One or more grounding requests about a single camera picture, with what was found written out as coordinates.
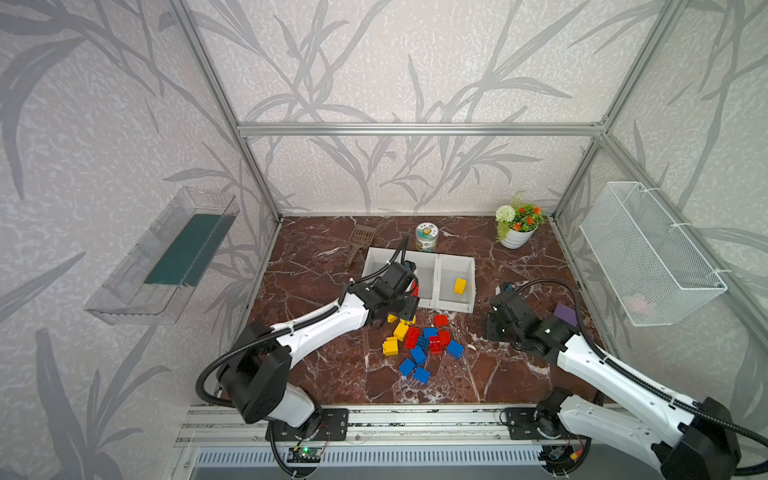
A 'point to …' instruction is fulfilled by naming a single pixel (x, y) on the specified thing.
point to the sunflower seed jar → (426, 236)
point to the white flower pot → (516, 239)
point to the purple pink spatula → (566, 314)
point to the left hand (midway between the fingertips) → (414, 296)
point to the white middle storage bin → (425, 282)
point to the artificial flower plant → (524, 217)
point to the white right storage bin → (451, 267)
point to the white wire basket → (654, 274)
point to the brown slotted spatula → (360, 236)
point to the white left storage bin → (398, 258)
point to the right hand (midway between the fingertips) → (488, 313)
